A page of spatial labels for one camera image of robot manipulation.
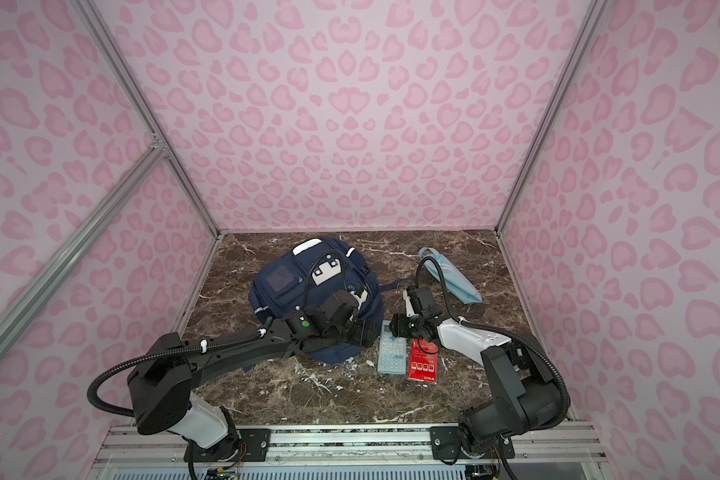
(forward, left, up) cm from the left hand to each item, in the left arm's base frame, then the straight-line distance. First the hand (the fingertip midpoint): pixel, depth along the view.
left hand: (373, 324), depth 80 cm
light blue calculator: (-3, -5, -12) cm, 13 cm away
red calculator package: (-6, -14, -12) cm, 20 cm away
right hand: (+5, -7, -9) cm, 13 cm away
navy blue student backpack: (+22, +22, -5) cm, 31 cm away
